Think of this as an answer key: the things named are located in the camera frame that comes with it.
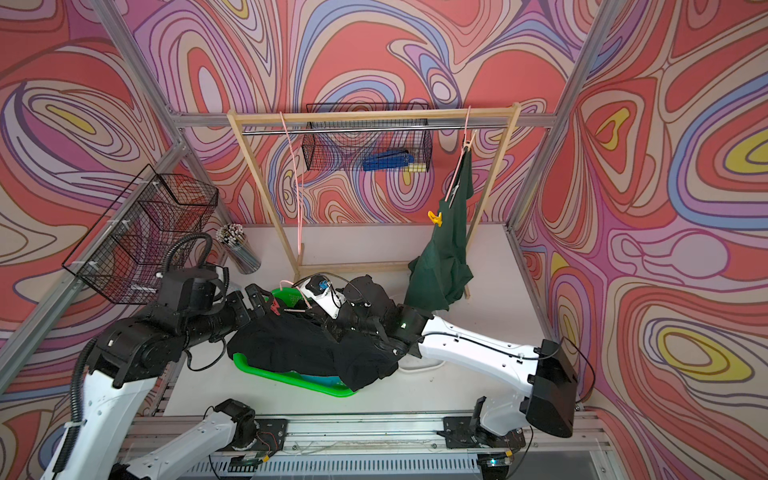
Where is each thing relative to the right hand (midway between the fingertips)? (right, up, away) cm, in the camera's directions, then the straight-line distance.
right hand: (312, 317), depth 67 cm
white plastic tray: (+25, -18, +18) cm, 35 cm away
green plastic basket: (-12, +1, +21) cm, 24 cm away
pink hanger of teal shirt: (-17, +41, +42) cm, 61 cm away
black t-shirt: (-9, -9, +12) cm, 17 cm away
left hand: (-10, +3, -3) cm, 11 cm away
